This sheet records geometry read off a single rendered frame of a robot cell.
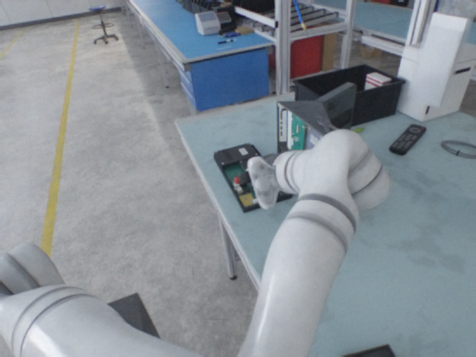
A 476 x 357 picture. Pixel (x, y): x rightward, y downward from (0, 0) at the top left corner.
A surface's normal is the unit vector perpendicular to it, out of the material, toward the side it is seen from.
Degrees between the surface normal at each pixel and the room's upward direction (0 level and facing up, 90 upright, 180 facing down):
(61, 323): 16
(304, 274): 36
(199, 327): 0
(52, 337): 21
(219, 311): 0
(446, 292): 0
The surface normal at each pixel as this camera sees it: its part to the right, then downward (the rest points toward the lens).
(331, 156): -0.62, -0.57
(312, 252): 0.04, -0.43
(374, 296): -0.08, -0.79
